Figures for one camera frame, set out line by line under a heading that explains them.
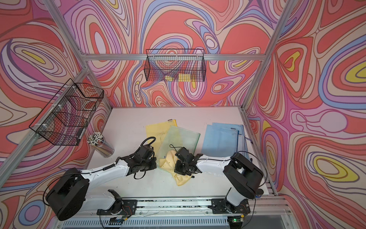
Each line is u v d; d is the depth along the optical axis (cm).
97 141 79
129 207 72
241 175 45
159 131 105
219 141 98
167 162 86
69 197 42
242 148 95
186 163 67
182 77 82
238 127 107
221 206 73
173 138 102
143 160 68
